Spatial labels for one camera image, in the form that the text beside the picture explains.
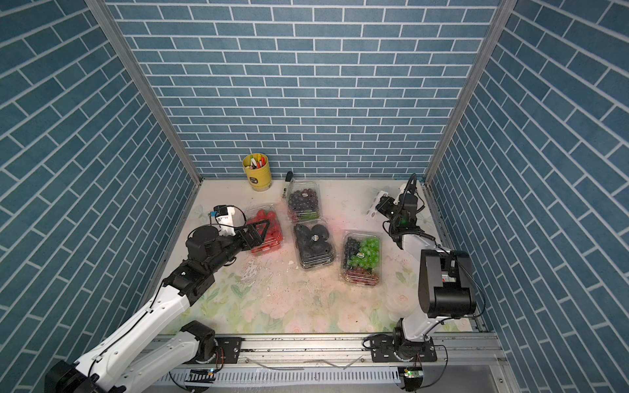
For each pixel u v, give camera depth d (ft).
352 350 2.47
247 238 2.15
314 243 2.94
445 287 1.54
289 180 3.79
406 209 2.34
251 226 2.15
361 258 2.84
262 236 2.24
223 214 2.14
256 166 3.56
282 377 2.53
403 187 2.77
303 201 3.36
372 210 3.10
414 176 4.15
